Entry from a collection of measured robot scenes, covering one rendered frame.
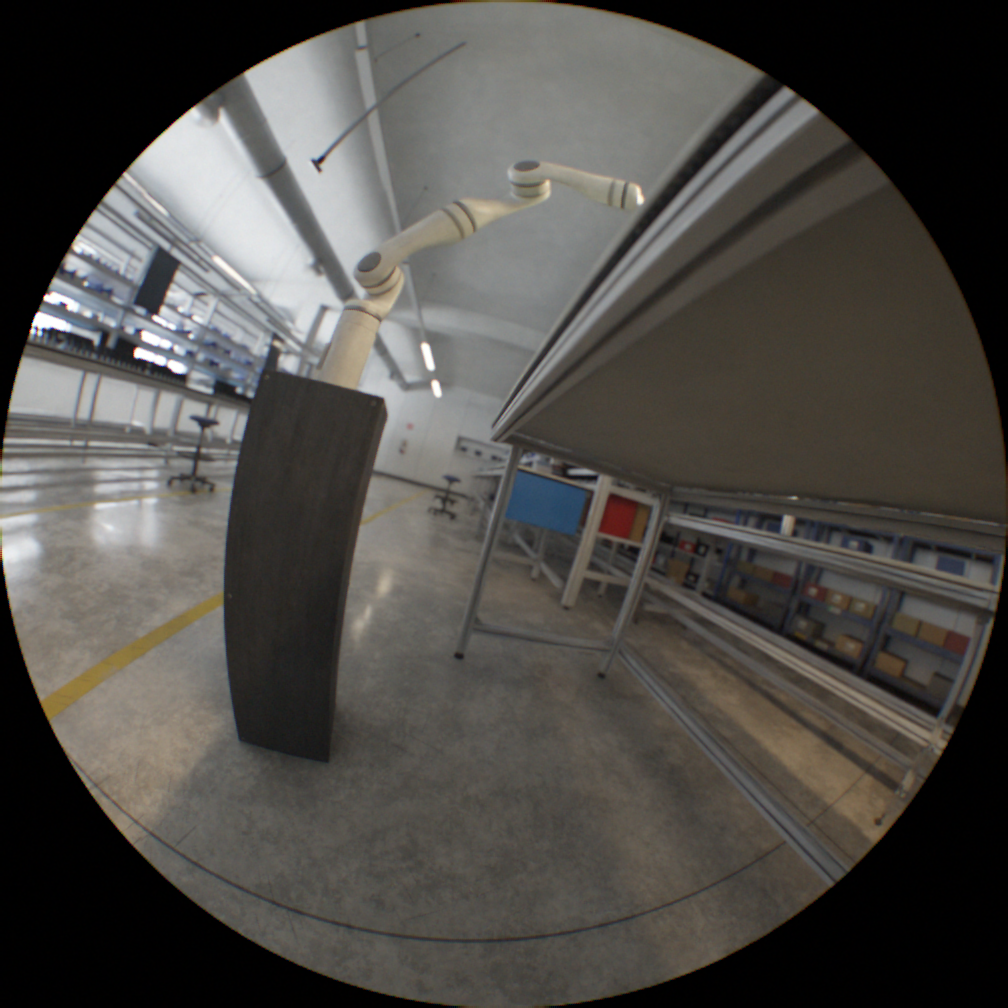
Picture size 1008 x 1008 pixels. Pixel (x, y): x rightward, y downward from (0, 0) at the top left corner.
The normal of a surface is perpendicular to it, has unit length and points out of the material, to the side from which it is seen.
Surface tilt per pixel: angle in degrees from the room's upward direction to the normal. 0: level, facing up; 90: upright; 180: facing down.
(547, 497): 90
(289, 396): 90
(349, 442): 90
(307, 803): 0
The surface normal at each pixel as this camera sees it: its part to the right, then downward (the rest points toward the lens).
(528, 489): 0.13, 0.09
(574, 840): 0.27, -0.96
